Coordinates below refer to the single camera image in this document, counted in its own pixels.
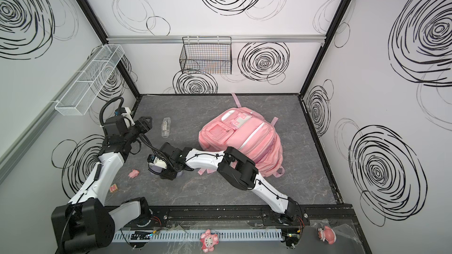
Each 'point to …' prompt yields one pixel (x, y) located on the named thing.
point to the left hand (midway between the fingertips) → (148, 119)
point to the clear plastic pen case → (166, 127)
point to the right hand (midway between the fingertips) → (163, 169)
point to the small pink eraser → (133, 173)
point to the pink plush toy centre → (208, 240)
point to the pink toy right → (326, 234)
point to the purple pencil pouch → (156, 170)
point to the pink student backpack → (248, 131)
